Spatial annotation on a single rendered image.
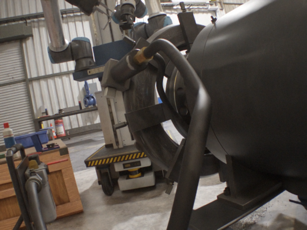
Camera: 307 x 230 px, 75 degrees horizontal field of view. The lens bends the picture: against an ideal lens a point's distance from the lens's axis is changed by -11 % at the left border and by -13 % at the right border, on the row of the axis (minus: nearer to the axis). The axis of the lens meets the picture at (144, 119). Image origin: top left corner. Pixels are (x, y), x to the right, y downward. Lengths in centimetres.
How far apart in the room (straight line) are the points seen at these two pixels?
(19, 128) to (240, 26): 915
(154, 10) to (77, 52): 66
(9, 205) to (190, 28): 143
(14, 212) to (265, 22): 155
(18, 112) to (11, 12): 418
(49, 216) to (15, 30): 908
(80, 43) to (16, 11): 886
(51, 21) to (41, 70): 797
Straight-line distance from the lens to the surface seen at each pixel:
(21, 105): 946
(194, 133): 33
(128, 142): 195
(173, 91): 90
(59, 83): 940
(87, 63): 177
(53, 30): 167
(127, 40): 93
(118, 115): 193
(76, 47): 182
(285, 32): 49
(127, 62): 71
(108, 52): 191
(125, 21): 125
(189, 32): 108
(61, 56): 181
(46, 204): 98
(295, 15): 50
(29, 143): 218
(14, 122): 950
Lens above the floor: 62
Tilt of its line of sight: 3 degrees down
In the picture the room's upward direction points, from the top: 11 degrees counter-clockwise
